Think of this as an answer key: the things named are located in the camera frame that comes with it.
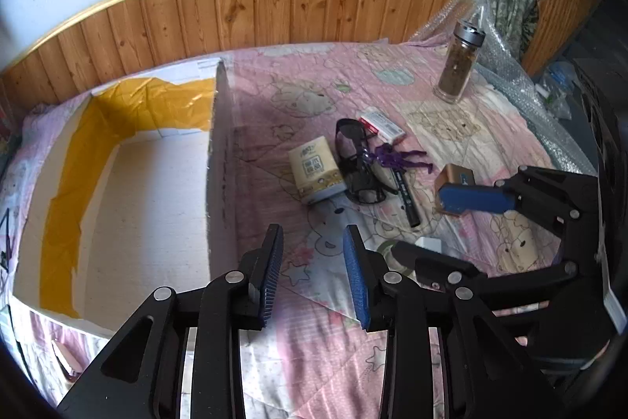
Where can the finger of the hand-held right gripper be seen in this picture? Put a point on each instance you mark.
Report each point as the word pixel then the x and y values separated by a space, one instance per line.
pixel 476 200
pixel 441 264

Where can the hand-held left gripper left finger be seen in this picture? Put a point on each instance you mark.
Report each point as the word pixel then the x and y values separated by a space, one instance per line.
pixel 272 274

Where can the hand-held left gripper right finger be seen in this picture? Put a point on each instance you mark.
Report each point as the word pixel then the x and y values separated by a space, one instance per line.
pixel 355 284

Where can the white power adapter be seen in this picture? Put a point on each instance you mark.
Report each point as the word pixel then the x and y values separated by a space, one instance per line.
pixel 428 244

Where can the small gold box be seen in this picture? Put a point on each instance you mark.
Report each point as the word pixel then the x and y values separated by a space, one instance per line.
pixel 454 176

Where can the black marker pen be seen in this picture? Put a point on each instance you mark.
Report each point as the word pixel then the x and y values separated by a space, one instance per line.
pixel 405 198

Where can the purple toy figure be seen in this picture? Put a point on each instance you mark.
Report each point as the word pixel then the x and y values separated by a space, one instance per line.
pixel 392 159

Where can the yellow white tissue pack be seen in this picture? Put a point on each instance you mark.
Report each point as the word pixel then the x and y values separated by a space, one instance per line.
pixel 314 168

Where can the red white staple box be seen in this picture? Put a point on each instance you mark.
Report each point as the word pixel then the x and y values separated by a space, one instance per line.
pixel 380 124

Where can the black glasses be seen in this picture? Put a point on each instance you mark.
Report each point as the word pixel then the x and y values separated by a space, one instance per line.
pixel 349 137

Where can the white cardboard box yellow tape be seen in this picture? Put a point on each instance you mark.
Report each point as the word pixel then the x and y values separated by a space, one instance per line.
pixel 147 203

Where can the clear bubble wrap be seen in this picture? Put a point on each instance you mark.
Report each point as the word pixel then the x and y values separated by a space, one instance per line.
pixel 520 90

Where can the glass jar with metal lid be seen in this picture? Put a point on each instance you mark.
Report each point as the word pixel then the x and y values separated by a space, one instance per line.
pixel 456 70

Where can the clear plastic bag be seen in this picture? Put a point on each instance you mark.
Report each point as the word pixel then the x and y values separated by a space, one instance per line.
pixel 559 75

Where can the dark slatted panel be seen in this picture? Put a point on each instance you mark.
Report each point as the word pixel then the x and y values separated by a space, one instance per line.
pixel 603 26

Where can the pink printed blanket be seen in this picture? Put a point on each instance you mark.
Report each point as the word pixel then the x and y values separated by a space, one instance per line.
pixel 294 70

